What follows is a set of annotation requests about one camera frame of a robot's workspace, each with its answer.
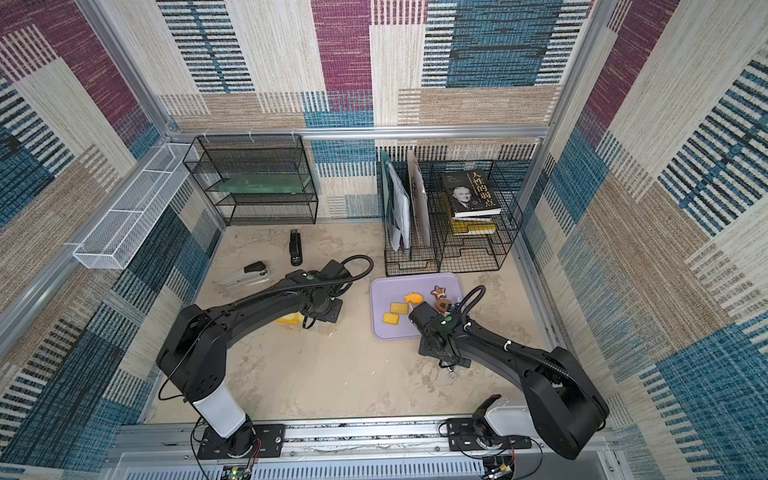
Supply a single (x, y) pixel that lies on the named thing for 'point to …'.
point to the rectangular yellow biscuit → (398, 308)
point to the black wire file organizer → (448, 216)
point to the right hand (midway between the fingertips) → (448, 355)
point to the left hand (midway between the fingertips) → (330, 312)
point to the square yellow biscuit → (392, 319)
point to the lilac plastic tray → (388, 290)
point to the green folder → (385, 182)
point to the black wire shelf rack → (256, 179)
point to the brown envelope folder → (420, 198)
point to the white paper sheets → (401, 207)
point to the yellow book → (463, 226)
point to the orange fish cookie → (414, 298)
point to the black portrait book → (469, 194)
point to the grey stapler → (254, 272)
